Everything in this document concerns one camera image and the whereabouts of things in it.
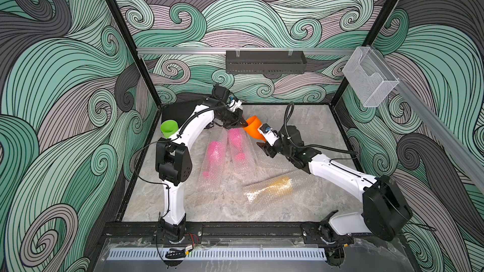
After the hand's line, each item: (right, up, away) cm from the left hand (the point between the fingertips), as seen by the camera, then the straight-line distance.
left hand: (247, 122), depth 84 cm
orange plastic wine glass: (+3, -1, -6) cm, 7 cm away
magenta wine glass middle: (-6, -7, +11) cm, 14 cm away
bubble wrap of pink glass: (-15, -23, -1) cm, 28 cm away
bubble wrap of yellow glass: (+21, -29, -5) cm, 36 cm away
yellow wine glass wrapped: (+15, -27, -6) cm, 31 cm away
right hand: (+6, -8, 0) cm, 10 cm away
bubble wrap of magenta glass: (+1, -21, +2) cm, 21 cm away
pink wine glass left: (-15, -14, +6) cm, 21 cm away
